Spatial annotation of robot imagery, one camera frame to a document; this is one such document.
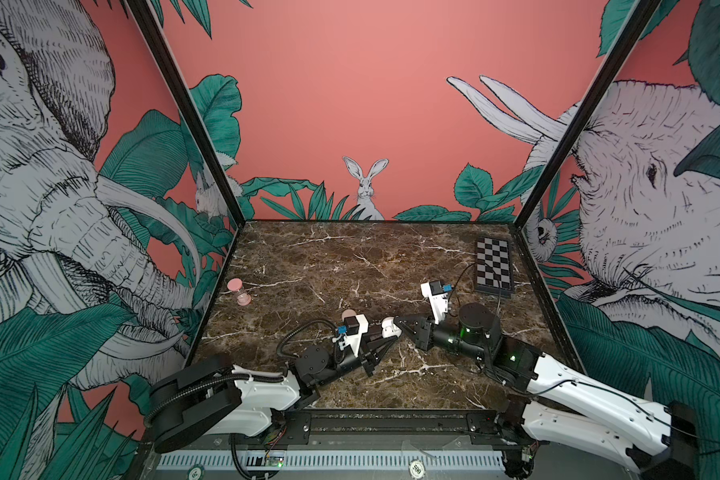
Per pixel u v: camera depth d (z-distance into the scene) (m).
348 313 0.94
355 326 0.61
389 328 0.67
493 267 1.04
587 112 0.86
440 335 0.60
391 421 0.77
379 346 0.66
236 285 0.90
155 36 0.73
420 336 0.59
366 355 0.64
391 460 0.70
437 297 0.62
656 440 0.41
